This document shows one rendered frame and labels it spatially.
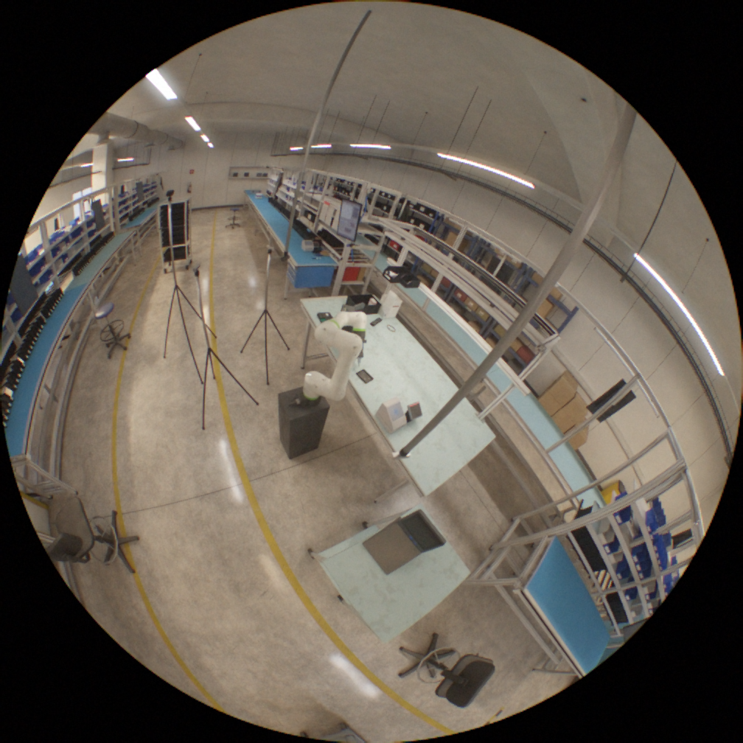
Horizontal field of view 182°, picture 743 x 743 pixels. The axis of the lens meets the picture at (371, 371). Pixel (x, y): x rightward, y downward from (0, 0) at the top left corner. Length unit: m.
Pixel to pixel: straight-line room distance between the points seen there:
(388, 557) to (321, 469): 1.40
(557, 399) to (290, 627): 4.57
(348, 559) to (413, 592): 0.38
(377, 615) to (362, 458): 1.70
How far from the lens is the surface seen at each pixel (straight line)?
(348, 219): 2.96
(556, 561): 2.47
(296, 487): 2.29
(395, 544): 1.18
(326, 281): 3.60
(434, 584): 1.36
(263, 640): 2.46
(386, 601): 1.26
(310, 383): 1.53
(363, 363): 1.81
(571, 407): 4.35
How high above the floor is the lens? 2.23
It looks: 44 degrees down
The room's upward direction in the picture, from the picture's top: 25 degrees clockwise
